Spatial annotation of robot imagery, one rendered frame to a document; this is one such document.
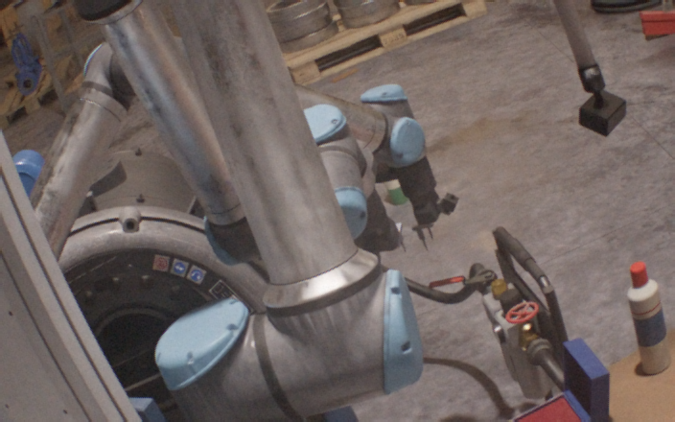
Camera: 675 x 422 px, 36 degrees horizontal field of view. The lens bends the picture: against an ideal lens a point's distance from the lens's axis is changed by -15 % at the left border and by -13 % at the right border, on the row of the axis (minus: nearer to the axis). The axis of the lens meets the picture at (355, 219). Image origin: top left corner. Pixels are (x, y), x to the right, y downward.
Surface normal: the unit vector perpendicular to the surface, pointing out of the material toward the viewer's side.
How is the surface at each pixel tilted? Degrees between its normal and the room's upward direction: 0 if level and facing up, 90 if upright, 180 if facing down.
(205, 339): 5
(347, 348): 76
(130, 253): 90
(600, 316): 0
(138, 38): 110
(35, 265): 90
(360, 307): 83
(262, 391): 80
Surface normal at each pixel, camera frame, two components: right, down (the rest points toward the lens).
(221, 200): 0.13, 0.69
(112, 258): 0.20, 0.33
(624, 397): -0.36, -0.86
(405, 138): 0.69, 0.10
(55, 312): 0.84, -0.12
